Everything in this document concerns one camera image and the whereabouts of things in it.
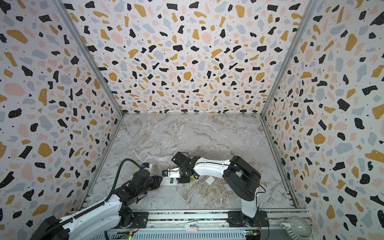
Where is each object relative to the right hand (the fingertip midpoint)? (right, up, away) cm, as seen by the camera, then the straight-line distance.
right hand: (175, 173), depth 86 cm
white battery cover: (+20, -4, +2) cm, 21 cm away
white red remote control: (-5, -4, -1) cm, 6 cm away
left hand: (-7, -2, -1) cm, 7 cm away
